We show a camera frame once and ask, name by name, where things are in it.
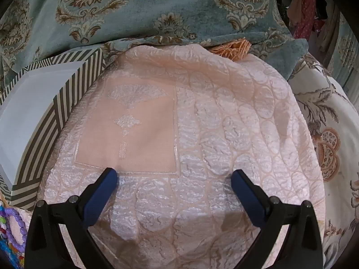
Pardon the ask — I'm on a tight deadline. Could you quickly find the orange patterned cloth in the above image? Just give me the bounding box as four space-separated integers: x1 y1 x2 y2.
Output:
209 39 251 61

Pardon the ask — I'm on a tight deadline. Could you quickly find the striped white cardboard box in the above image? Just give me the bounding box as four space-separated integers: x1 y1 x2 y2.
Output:
0 48 106 212

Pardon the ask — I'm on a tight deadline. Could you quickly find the pink quilted bedspread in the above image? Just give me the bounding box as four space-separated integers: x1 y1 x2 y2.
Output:
36 43 327 269

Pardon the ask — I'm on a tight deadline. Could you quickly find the teal patterned curtain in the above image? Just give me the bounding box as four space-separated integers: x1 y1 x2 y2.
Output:
328 11 359 97

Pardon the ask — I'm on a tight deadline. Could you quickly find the cream floral bedsheet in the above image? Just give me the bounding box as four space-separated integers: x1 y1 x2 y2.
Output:
287 52 359 269

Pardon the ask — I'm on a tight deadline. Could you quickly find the purple bead bracelet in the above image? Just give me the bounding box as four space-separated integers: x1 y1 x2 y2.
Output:
5 207 29 256

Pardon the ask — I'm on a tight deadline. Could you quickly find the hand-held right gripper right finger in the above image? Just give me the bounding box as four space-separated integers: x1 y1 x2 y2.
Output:
230 169 324 269

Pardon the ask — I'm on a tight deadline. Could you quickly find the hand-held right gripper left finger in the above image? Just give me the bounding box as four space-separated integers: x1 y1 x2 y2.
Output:
25 167 118 269

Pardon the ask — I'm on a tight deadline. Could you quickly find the blue bead bracelet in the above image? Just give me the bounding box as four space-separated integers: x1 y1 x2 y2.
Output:
0 238 26 269

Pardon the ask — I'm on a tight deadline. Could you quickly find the teal damask blanket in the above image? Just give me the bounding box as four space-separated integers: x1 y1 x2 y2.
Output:
0 0 309 98

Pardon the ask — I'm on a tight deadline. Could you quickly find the red dotted garment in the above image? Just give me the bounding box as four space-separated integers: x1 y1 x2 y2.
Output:
293 0 319 39

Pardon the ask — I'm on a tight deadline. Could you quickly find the peach garment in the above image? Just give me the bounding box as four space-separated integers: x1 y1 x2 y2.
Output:
288 0 306 26

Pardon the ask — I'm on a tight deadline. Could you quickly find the beige garment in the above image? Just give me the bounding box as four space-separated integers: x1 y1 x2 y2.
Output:
319 4 340 51

